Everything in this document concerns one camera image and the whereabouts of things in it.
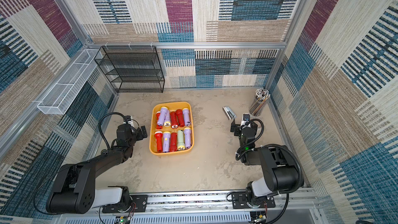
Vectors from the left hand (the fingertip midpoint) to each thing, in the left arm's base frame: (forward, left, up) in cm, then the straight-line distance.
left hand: (137, 127), depth 92 cm
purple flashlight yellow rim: (-5, -29, -4) cm, 30 cm away
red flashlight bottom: (-7, -21, -4) cm, 23 cm away
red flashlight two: (+6, -20, -4) cm, 22 cm away
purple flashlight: (+6, -16, -4) cm, 18 cm away
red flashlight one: (+12, -23, -3) cm, 27 cm away
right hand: (+2, -63, +2) cm, 63 cm away
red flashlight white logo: (+9, -10, -3) cm, 14 cm away
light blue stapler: (+14, -55, -5) cm, 57 cm away
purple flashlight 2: (+13, -28, -3) cm, 31 cm away
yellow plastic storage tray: (+2, -19, -5) cm, 20 cm away
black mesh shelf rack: (+42, +11, +10) cm, 44 cm away
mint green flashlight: (-10, -26, -4) cm, 28 cm away
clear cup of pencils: (+13, -73, +12) cm, 75 cm away
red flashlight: (-4, -12, -3) cm, 13 cm away
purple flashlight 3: (-8, -17, -3) cm, 19 cm away
